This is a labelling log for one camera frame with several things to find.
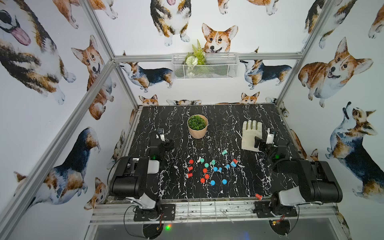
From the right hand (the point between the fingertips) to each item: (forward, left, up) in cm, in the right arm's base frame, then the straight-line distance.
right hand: (262, 135), depth 93 cm
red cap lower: (-24, +37, -7) cm, 45 cm away
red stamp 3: (-22, +44, -7) cm, 50 cm away
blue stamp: (-18, +30, -8) cm, 36 cm away
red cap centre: (-19, +36, -8) cm, 41 cm away
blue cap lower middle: (-26, +31, -8) cm, 41 cm away
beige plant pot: (+1, +40, 0) cm, 40 cm away
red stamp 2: (-18, +44, -6) cm, 48 cm away
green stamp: (-15, +31, -6) cm, 35 cm away
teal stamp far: (-8, +23, -7) cm, 26 cm away
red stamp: (-22, +35, -8) cm, 42 cm away
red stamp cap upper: (-13, +44, -7) cm, 47 cm away
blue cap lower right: (-25, +25, -8) cm, 36 cm away
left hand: (+1, +61, +1) cm, 61 cm away
